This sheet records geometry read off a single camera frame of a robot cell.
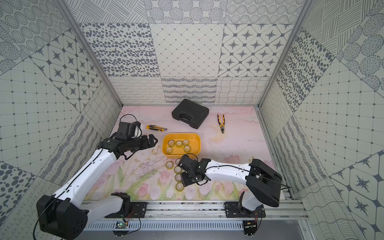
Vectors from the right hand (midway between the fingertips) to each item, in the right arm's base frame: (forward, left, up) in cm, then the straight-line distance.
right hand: (186, 182), depth 80 cm
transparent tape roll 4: (+20, +13, -2) cm, 24 cm away
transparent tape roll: (+25, +12, -1) cm, 28 cm away
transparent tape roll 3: (+26, +3, -2) cm, 26 cm away
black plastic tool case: (+49, 0, +2) cm, 49 cm away
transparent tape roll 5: (+21, +1, -2) cm, 21 cm away
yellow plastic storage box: (+26, -3, +2) cm, 27 cm away
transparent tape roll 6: (+11, +12, -3) cm, 16 cm away
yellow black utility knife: (+37, +25, 0) cm, 44 cm away
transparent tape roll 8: (+8, +6, -3) cm, 11 cm away
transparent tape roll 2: (+25, +7, -2) cm, 26 cm away
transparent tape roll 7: (+12, +7, -2) cm, 14 cm away
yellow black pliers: (+41, -23, -1) cm, 48 cm away
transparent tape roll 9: (+3, +5, -2) cm, 7 cm away
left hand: (+17, +20, +15) cm, 31 cm away
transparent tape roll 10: (-2, +4, -3) cm, 5 cm away
